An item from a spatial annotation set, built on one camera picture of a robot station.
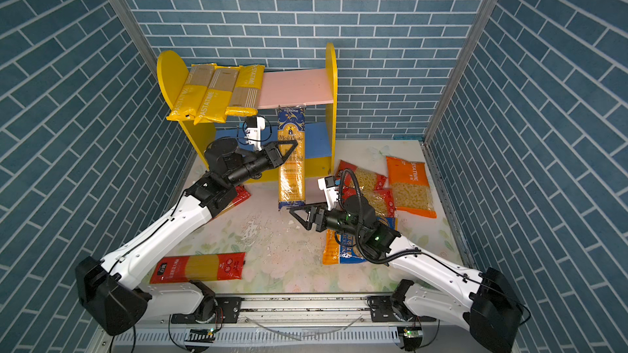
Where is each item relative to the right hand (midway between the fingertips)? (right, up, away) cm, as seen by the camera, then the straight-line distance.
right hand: (293, 208), depth 67 cm
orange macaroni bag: (+44, +3, +34) cm, 56 cm away
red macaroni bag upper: (+25, +6, +35) cm, 43 cm away
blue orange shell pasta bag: (+15, -16, +15) cm, 26 cm away
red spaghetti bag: (-34, -22, +13) cm, 42 cm away
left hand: (+1, +18, -2) cm, 18 cm away
